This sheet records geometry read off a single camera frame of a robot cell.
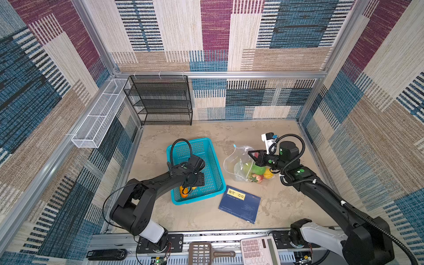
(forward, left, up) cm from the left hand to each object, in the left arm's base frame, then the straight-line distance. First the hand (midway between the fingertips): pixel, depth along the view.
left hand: (198, 179), depth 91 cm
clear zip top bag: (0, -22, +14) cm, 26 cm away
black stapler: (-33, +35, +1) cm, 49 cm away
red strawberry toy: (-1, -32, +2) cm, 32 cm away
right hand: (+3, -25, +19) cm, 31 cm away
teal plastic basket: (-2, -9, -2) cm, 9 cm away
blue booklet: (-13, -22, -1) cm, 25 cm away
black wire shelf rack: (+49, +26, +15) cm, 58 cm away
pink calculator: (-33, -27, 0) cm, 43 cm away
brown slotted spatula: (-33, -3, -3) cm, 33 cm away
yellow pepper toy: (-5, +2, 0) cm, 5 cm away
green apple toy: (+2, -32, +6) cm, 32 cm away
